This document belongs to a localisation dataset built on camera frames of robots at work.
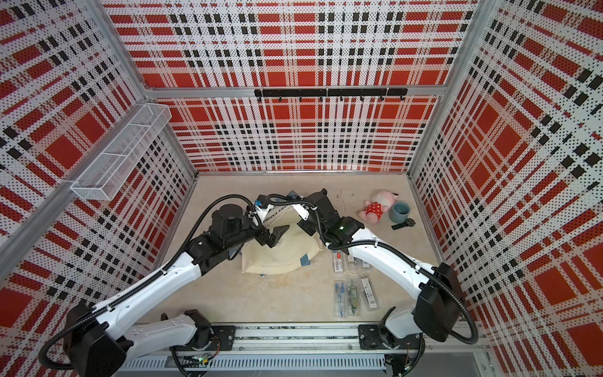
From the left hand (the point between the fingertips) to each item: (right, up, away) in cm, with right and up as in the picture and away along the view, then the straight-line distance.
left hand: (280, 217), depth 76 cm
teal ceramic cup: (+48, 0, +24) cm, 53 cm away
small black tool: (+53, -5, +25) cm, 59 cm away
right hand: (+10, +3, +3) cm, 11 cm away
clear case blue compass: (+20, -29, +6) cm, 36 cm away
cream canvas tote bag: (0, -15, +13) cm, 19 cm away
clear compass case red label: (+20, -18, +13) cm, 30 cm away
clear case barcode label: (+31, -29, +4) cm, 43 cm away
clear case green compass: (+25, -29, +6) cm, 38 cm away
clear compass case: (+31, -19, +13) cm, 38 cm away
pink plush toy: (+38, +3, +25) cm, 46 cm away
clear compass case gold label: (+25, -19, +13) cm, 34 cm away
